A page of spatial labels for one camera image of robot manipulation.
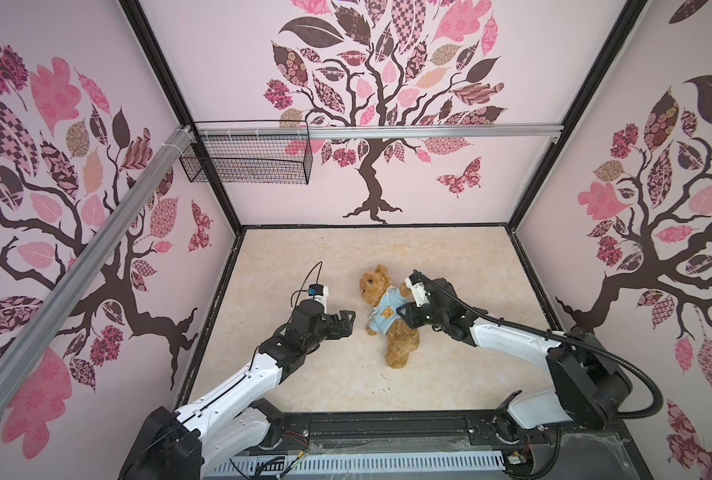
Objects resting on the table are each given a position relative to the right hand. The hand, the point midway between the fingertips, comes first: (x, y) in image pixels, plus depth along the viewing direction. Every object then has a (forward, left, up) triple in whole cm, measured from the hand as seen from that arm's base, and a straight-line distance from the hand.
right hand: (401, 303), depth 88 cm
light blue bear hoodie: (-3, +5, 0) cm, 6 cm away
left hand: (-6, +17, +2) cm, 18 cm away
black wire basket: (+42, +48, +26) cm, 69 cm away
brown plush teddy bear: (-13, +1, +4) cm, 13 cm away
